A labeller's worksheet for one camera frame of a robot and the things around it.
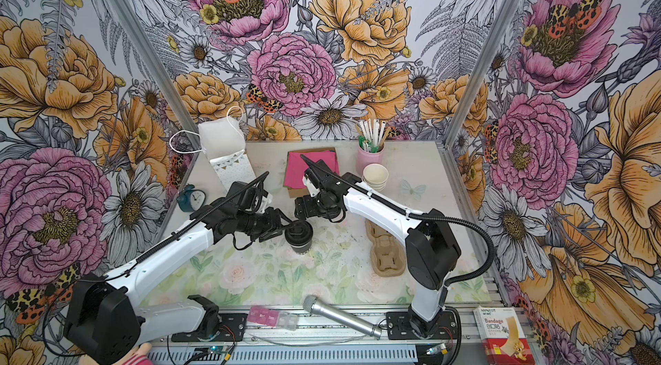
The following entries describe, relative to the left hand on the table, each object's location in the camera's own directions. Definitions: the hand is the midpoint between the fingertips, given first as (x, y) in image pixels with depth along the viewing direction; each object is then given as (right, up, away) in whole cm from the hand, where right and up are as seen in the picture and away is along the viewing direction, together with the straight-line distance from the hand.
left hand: (286, 234), depth 79 cm
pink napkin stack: (-2, +21, +30) cm, 36 cm away
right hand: (+6, +4, +3) cm, 9 cm away
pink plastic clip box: (-1, -23, -4) cm, 23 cm away
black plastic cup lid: (+4, 0, +1) cm, 4 cm away
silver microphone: (+8, -19, -4) cm, 21 cm away
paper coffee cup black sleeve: (+4, -7, +8) cm, 11 cm away
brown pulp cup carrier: (+32, -7, +6) cm, 33 cm away
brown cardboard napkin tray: (-1, +10, +23) cm, 25 cm away
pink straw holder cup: (+27, +24, +25) cm, 44 cm away
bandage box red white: (+60, -26, -8) cm, 66 cm away
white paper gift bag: (-28, +30, +20) cm, 46 cm away
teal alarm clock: (-38, +9, +16) cm, 42 cm away
